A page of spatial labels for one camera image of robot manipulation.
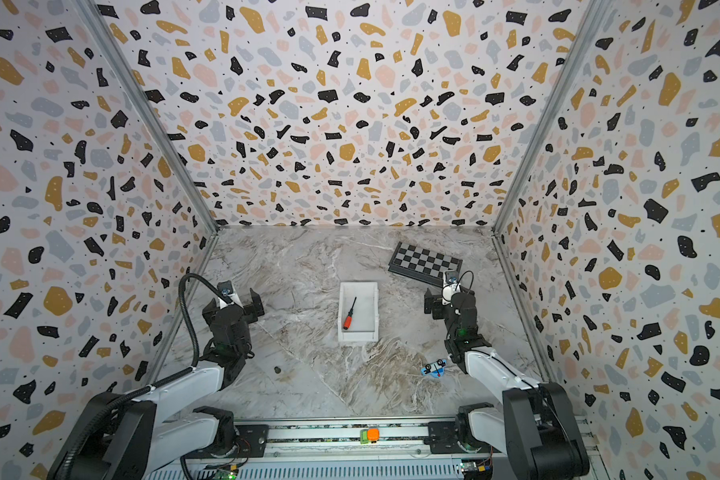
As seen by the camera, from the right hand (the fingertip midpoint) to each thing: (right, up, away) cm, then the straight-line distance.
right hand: (447, 283), depth 87 cm
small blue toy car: (-4, -24, -3) cm, 25 cm away
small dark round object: (-49, -24, -3) cm, 54 cm away
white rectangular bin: (-24, -12, +8) cm, 28 cm away
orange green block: (-22, -36, -14) cm, 44 cm away
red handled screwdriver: (-30, -12, +7) cm, 33 cm away
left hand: (-60, -2, -4) cm, 60 cm away
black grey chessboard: (-5, +5, +19) cm, 21 cm away
